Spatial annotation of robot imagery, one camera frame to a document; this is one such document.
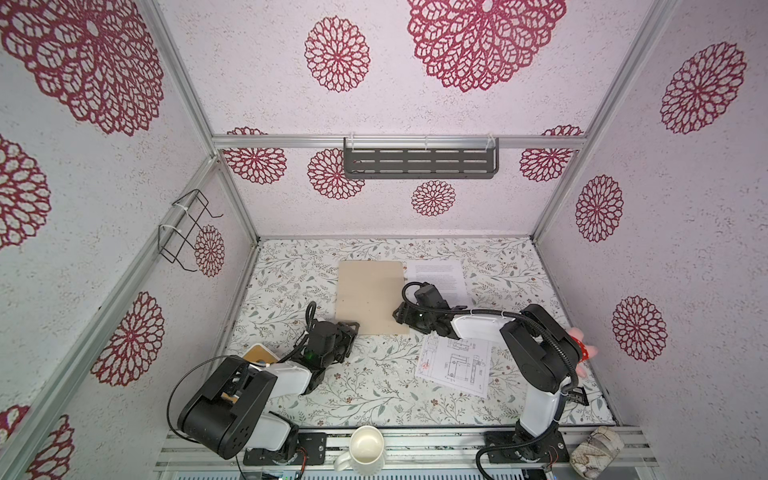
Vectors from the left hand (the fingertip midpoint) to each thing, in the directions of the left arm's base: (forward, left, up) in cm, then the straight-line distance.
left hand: (359, 331), depth 91 cm
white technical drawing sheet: (-9, -30, -4) cm, 32 cm away
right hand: (+6, -12, 0) cm, 13 cm away
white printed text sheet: (+24, -31, -4) cm, 40 cm away
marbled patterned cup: (-34, -55, +1) cm, 64 cm away
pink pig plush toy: (-8, -65, +1) cm, 65 cm away
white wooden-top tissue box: (-8, +28, +2) cm, 29 cm away
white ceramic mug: (-31, -2, -6) cm, 31 cm away
